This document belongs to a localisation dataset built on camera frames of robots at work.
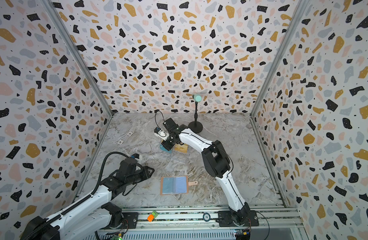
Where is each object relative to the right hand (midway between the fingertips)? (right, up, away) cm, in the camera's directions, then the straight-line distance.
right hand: (163, 142), depth 93 cm
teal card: (-1, -4, +2) cm, 4 cm away
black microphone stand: (+20, +10, +17) cm, 28 cm away
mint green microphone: (+22, +26, -10) cm, 35 cm away
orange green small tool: (-2, -34, -20) cm, 40 cm away
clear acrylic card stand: (+8, -9, +4) cm, 13 cm away
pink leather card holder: (+9, -23, -8) cm, 26 cm away
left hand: (-2, -13, -11) cm, 17 cm away
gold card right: (+12, -4, +1) cm, 12 cm away
